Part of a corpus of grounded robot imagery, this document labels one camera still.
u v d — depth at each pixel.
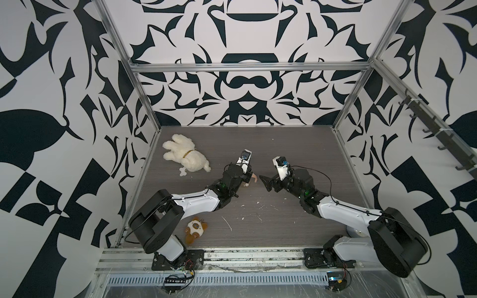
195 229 0.79
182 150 0.98
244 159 0.71
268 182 0.77
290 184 0.72
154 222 0.44
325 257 0.68
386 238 0.43
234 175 0.64
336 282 0.71
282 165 0.72
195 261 0.74
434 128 0.60
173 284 0.71
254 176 0.90
